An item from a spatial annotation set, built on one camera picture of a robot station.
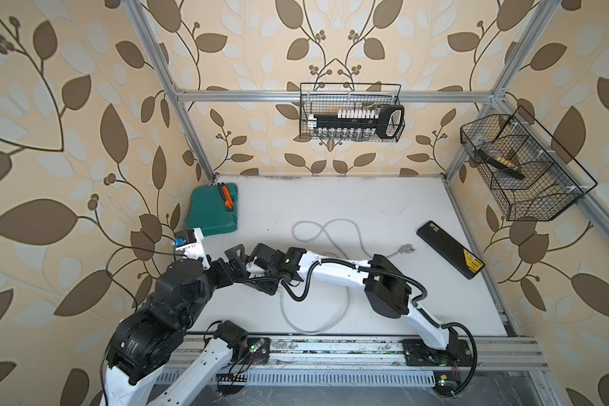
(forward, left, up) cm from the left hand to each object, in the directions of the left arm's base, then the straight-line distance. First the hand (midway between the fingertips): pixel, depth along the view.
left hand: (226, 250), depth 60 cm
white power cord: (+19, -31, -32) cm, 48 cm away
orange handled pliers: (+40, +17, -27) cm, 51 cm away
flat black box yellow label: (+17, -73, -30) cm, 81 cm away
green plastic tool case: (+33, +22, -28) cm, 49 cm away
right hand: (+5, -4, -29) cm, 30 cm away
